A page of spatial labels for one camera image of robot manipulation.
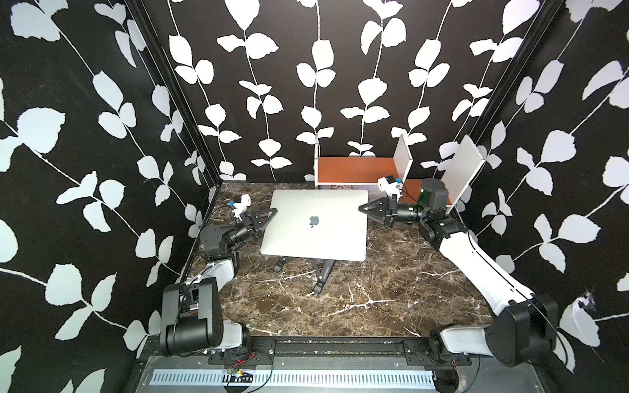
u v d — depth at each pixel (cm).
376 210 65
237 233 69
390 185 68
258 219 71
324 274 88
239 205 74
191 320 44
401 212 64
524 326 40
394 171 95
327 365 73
